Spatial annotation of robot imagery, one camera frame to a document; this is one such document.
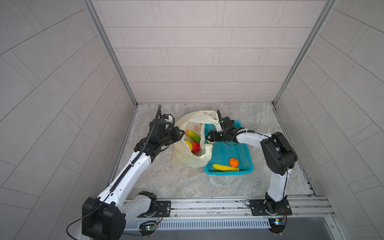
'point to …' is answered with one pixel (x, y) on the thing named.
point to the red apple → (196, 147)
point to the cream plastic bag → (194, 121)
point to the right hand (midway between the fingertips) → (209, 137)
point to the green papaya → (194, 136)
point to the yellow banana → (225, 168)
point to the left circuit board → (147, 229)
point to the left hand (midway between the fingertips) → (188, 130)
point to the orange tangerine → (234, 162)
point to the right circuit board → (277, 225)
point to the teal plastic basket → (222, 153)
